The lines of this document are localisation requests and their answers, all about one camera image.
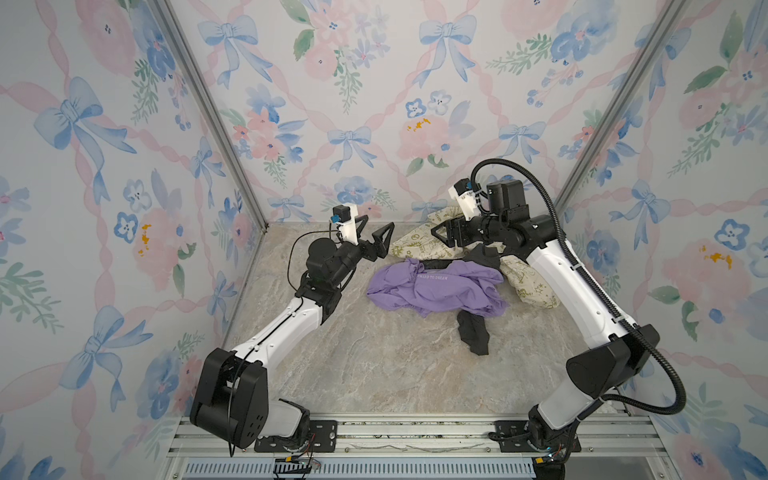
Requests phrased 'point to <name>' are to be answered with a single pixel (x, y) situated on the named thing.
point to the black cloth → (472, 323)
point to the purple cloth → (460, 286)
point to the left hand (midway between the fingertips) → (383, 219)
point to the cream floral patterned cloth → (417, 242)
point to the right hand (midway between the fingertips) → (444, 225)
